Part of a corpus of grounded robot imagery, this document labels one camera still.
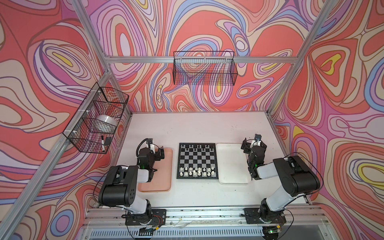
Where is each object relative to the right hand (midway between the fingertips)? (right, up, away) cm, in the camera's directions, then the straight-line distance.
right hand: (253, 142), depth 94 cm
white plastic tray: (-13, -14, +1) cm, 19 cm away
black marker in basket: (-83, +2, -22) cm, 86 cm away
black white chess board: (-36, -12, -3) cm, 38 cm away
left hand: (-62, -2, 0) cm, 62 cm away
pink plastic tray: (-57, -22, -7) cm, 61 cm away
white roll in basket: (-81, +11, -23) cm, 85 cm away
